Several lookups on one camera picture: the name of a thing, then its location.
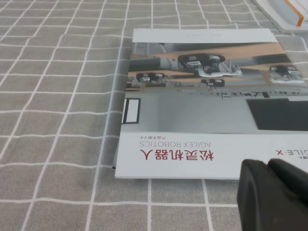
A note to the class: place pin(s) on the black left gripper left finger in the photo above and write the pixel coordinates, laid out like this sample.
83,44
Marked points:
265,203

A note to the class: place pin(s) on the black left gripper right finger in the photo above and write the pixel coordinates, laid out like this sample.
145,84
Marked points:
295,179

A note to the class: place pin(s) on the grey checked tablecloth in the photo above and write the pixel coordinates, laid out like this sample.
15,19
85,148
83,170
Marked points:
62,75

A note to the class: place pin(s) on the Agilex Robotics brochure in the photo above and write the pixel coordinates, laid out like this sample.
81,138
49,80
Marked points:
201,101

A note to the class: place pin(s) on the orange and white box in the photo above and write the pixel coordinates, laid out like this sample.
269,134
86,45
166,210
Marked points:
300,8

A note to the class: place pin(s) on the grey book under box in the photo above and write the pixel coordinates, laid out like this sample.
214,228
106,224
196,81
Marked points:
280,14

